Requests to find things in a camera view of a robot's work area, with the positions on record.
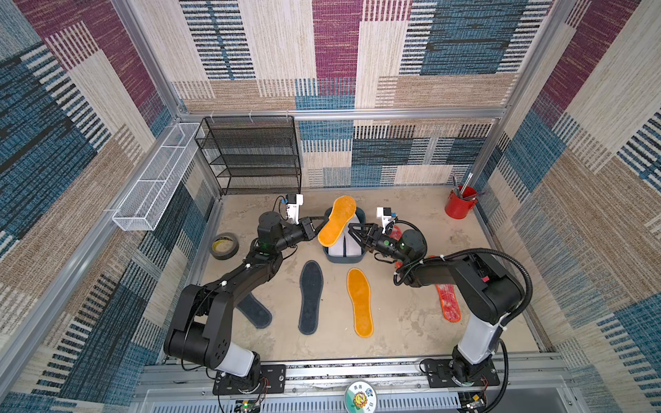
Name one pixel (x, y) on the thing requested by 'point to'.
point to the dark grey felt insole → (311, 293)
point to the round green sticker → (361, 397)
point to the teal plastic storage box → (344, 259)
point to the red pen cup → (461, 200)
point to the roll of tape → (227, 255)
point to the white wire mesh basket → (143, 207)
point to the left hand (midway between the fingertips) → (330, 220)
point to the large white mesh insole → (337, 249)
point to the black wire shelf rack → (252, 155)
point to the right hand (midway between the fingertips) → (350, 231)
